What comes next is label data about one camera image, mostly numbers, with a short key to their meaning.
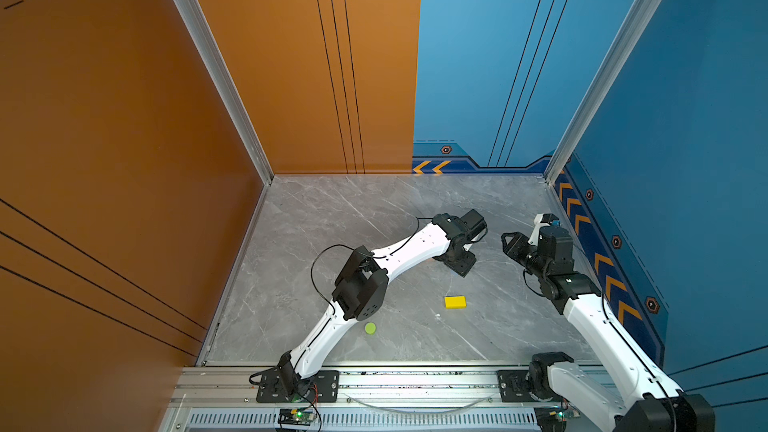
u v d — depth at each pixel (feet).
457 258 2.55
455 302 2.87
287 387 2.08
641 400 1.31
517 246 2.34
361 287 1.84
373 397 2.38
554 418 2.31
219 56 2.86
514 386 2.37
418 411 2.33
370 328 2.66
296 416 2.32
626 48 2.72
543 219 2.39
